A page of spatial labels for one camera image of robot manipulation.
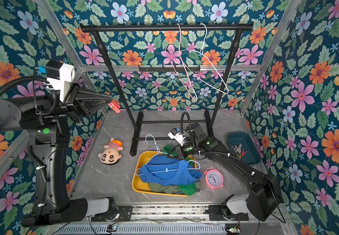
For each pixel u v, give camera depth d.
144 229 0.77
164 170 0.75
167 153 0.69
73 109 0.35
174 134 0.66
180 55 0.86
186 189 0.72
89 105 0.39
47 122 0.38
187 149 0.64
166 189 0.75
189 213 0.75
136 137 1.01
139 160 0.86
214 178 0.83
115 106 0.42
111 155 0.86
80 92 0.37
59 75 0.31
